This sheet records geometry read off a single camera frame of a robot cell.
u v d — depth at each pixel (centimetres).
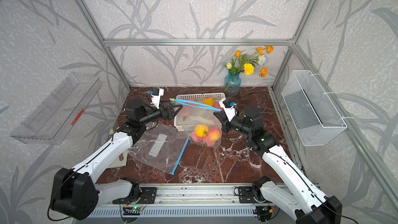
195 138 87
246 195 72
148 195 73
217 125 76
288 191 45
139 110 60
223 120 63
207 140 84
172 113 68
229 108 58
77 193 39
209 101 107
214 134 80
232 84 110
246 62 96
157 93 67
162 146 91
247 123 54
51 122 65
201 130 82
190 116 102
